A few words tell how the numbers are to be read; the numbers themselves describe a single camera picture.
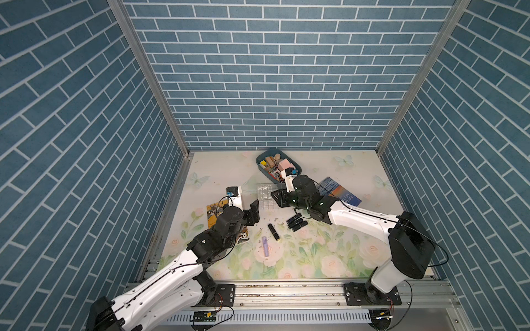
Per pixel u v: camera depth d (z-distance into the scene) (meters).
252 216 0.66
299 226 0.89
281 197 0.72
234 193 0.63
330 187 1.05
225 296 0.74
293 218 0.93
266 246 0.85
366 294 0.67
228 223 0.53
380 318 0.71
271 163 1.12
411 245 0.45
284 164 1.05
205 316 0.72
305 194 0.64
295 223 0.91
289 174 0.75
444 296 0.75
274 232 0.88
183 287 0.59
